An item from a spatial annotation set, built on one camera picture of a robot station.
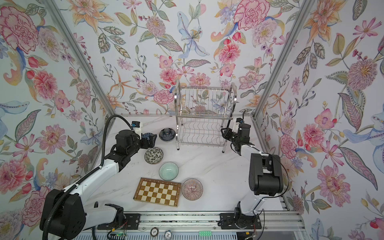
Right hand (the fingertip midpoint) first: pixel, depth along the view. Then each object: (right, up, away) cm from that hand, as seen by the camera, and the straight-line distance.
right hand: (222, 129), depth 96 cm
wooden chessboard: (-38, -34, -15) cm, 53 cm away
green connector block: (-13, -49, -25) cm, 57 cm away
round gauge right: (-30, -48, -28) cm, 63 cm away
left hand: (-42, -3, -12) cm, 44 cm away
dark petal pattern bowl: (-37, -4, +11) cm, 39 cm away
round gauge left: (-38, -49, -24) cm, 67 cm away
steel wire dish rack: (-11, +14, +32) cm, 37 cm away
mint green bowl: (-34, -25, -5) cm, 42 cm away
